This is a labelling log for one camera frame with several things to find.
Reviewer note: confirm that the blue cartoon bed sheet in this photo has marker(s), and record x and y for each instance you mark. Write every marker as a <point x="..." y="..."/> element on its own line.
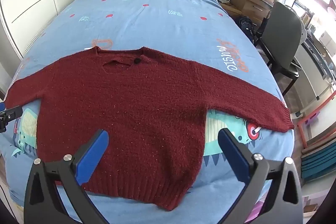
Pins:
<point x="198" y="30"/>

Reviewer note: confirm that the dark office chair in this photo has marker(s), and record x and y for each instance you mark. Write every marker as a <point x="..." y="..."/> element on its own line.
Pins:
<point x="280" y="40"/>

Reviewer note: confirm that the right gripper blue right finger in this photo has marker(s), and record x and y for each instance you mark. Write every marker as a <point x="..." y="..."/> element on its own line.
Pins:
<point x="283" y="203"/>

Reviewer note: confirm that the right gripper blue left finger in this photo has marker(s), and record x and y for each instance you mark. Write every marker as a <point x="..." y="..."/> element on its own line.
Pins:
<point x="43" y="203"/>

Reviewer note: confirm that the dark red knitted sweater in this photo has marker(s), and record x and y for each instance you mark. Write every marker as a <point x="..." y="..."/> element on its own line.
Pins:
<point x="152" y="105"/>

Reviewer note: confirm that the wooden drawer cabinet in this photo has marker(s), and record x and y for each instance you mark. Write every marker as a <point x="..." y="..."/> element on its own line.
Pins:
<point x="256" y="10"/>

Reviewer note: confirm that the teal folded mats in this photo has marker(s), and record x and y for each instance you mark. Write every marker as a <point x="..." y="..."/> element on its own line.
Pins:
<point x="319" y="162"/>

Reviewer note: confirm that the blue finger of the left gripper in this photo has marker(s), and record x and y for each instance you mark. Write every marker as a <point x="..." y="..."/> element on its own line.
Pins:
<point x="11" y="114"/>

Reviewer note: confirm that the black bag on floor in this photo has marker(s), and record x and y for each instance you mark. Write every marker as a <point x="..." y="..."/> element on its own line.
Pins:
<point x="246" y="25"/>

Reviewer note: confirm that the desk by window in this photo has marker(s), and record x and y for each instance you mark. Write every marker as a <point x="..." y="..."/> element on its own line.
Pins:
<point x="321" y="76"/>

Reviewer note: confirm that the red frame rack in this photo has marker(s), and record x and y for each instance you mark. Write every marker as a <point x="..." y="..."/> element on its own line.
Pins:
<point x="307" y="119"/>

